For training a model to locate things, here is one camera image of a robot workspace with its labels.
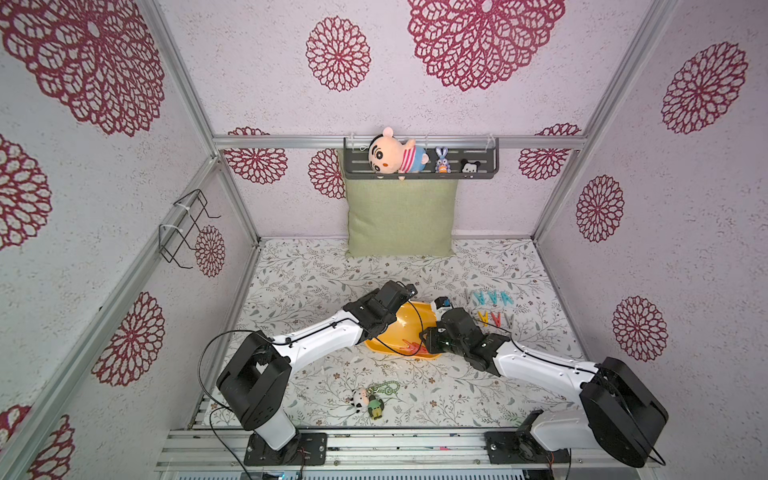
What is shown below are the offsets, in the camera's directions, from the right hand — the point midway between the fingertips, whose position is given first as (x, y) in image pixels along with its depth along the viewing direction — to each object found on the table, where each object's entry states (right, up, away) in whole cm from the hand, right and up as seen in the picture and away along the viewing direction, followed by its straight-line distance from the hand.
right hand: (419, 332), depth 86 cm
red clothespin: (+27, +1, +11) cm, 29 cm away
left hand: (-13, +9, +1) cm, 16 cm away
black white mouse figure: (+16, +50, +6) cm, 53 cm away
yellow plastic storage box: (0, +3, +7) cm, 7 cm away
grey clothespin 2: (+31, +1, +11) cm, 32 cm away
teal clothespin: (+23, +8, +17) cm, 30 cm away
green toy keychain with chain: (-13, -18, -7) cm, 23 cm away
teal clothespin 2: (+28, +8, +17) cm, 33 cm away
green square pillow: (-9, +36, +14) cm, 39 cm away
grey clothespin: (+19, +8, +17) cm, 26 cm away
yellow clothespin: (+23, +2, +11) cm, 26 cm away
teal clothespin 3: (+32, +8, +17) cm, 37 cm away
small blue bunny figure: (+7, +50, +4) cm, 51 cm away
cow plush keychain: (-17, -17, -7) cm, 25 cm away
